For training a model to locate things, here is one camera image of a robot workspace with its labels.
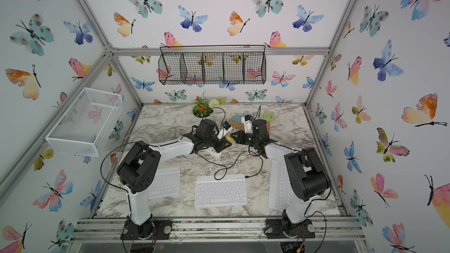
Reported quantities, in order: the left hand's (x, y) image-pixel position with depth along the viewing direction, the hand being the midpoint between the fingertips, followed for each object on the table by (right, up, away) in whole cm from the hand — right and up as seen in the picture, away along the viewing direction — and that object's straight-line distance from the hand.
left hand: (231, 140), depth 92 cm
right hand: (+1, +4, -2) cm, 5 cm away
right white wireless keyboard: (+24, -24, -8) cm, 34 cm away
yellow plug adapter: (-1, +1, -4) cm, 4 cm away
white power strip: (-11, -5, -2) cm, 12 cm away
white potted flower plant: (-16, +18, +4) cm, 24 cm away
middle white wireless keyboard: (-5, -23, -8) cm, 25 cm away
